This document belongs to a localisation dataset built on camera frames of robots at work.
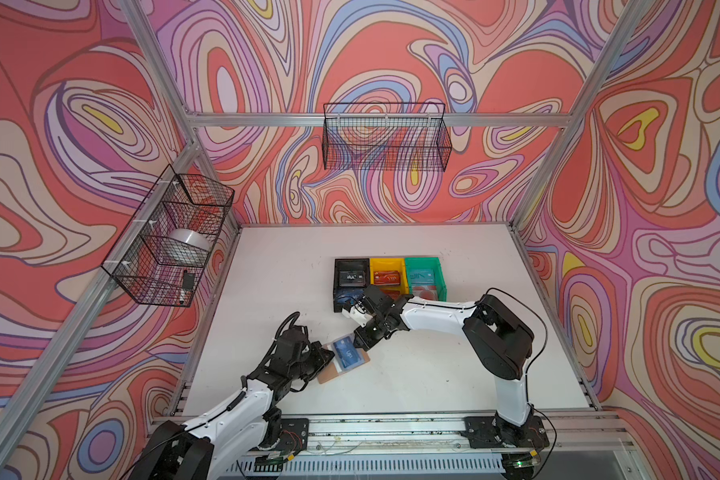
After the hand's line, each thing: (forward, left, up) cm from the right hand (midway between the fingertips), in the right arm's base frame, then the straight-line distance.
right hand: (360, 349), depth 88 cm
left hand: (-2, +6, +3) cm, 7 cm away
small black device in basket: (+8, +42, +26) cm, 50 cm away
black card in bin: (+24, +2, +2) cm, 24 cm away
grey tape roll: (+13, +40, +34) cm, 54 cm away
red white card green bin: (+18, -23, +1) cm, 29 cm away
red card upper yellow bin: (+24, -10, +2) cm, 26 cm away
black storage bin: (+30, +5, +4) cm, 30 cm away
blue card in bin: (+18, +3, +2) cm, 18 cm away
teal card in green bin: (+24, -22, +3) cm, 33 cm away
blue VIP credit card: (-1, +4, +1) cm, 4 cm away
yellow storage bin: (+28, -11, +5) cm, 30 cm away
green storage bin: (+26, -24, +8) cm, 36 cm away
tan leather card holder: (-6, +7, +1) cm, 9 cm away
